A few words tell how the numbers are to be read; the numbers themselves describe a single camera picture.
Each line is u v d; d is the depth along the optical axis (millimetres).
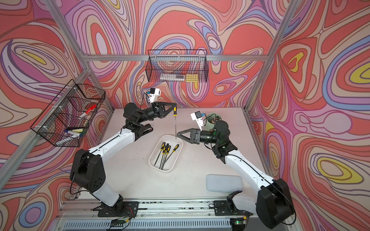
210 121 630
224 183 805
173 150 954
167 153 933
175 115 662
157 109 661
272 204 398
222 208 734
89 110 762
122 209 709
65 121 745
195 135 595
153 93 663
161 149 955
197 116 627
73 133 699
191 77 908
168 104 657
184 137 660
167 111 651
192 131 597
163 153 933
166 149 954
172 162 876
